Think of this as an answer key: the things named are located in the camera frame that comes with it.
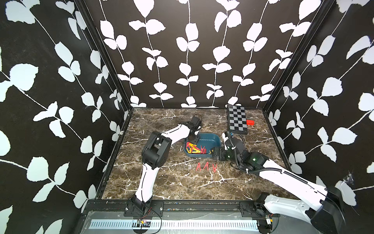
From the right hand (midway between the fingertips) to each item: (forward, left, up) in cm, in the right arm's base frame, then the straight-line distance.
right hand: (215, 147), depth 78 cm
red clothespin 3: (-5, -1, -17) cm, 17 cm away
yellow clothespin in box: (+6, +10, -16) cm, 20 cm away
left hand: (+16, +11, -15) cm, 25 cm away
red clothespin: (-3, +4, -16) cm, 17 cm away
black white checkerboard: (+33, -21, -15) cm, 42 cm away
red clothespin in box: (+11, +16, -16) cm, 26 cm away
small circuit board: (-33, +37, -16) cm, 52 cm away
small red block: (+32, -31, -16) cm, 48 cm away
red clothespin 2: (-4, +9, -16) cm, 19 cm away
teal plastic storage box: (+15, +1, -17) cm, 23 cm away
